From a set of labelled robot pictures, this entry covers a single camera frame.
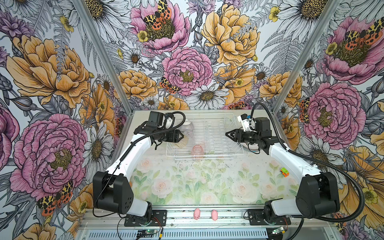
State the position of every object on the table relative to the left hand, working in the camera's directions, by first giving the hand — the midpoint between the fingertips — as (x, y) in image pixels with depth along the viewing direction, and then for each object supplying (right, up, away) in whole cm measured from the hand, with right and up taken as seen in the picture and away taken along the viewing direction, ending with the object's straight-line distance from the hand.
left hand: (176, 140), depth 83 cm
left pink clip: (+11, -35, -8) cm, 38 cm away
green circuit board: (-12, -42, -11) cm, 45 cm away
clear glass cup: (+5, +6, +22) cm, 23 cm away
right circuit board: (+49, -41, -11) cm, 65 cm away
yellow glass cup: (+4, -1, -1) cm, 4 cm away
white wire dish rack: (+17, -1, +22) cm, 28 cm away
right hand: (+28, +1, 0) cm, 28 cm away
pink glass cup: (+11, -8, +8) cm, 16 cm away
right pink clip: (+20, -36, -8) cm, 42 cm away
